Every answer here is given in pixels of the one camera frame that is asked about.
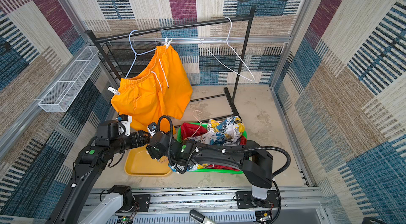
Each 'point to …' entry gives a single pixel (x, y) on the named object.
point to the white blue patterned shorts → (228, 130)
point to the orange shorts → (162, 90)
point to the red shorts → (191, 130)
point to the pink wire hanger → (200, 122)
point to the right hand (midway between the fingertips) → (159, 141)
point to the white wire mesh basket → (61, 95)
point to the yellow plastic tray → (139, 162)
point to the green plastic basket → (209, 169)
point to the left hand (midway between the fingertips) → (144, 135)
